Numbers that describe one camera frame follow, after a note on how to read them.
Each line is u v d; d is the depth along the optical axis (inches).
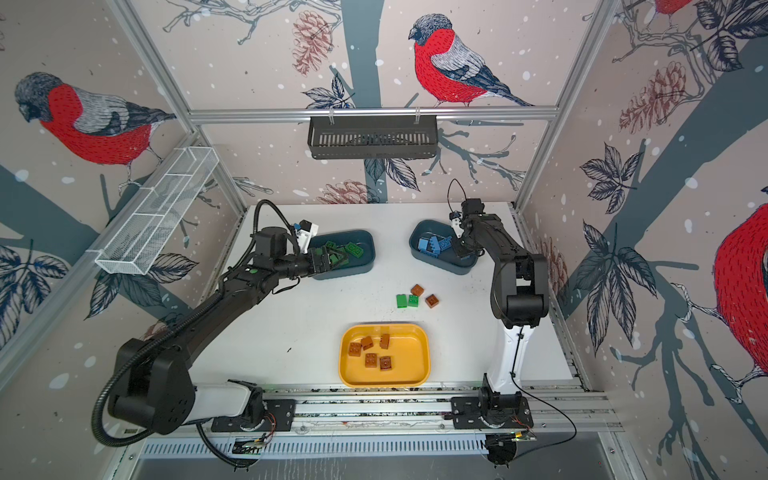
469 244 32.9
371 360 32.0
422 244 42.0
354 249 41.7
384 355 32.8
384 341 33.6
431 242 42.0
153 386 16.0
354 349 32.8
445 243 42.1
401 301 37.2
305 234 29.9
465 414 28.9
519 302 21.1
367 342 32.9
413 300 36.7
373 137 41.6
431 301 36.4
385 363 32.5
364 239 41.3
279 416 28.8
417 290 37.4
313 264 28.1
